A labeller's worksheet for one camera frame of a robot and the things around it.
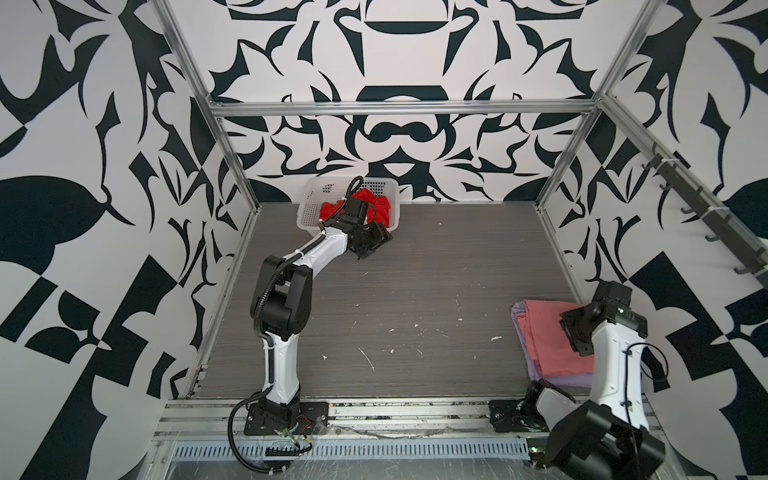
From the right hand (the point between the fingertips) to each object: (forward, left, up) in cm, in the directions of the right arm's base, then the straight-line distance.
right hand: (573, 326), depth 78 cm
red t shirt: (+51, +51, -6) cm, 72 cm away
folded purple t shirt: (+5, +10, -6) cm, 13 cm away
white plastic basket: (+56, +74, -3) cm, 92 cm away
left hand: (+29, +47, +3) cm, 56 cm away
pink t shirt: (-4, +3, -8) cm, 9 cm away
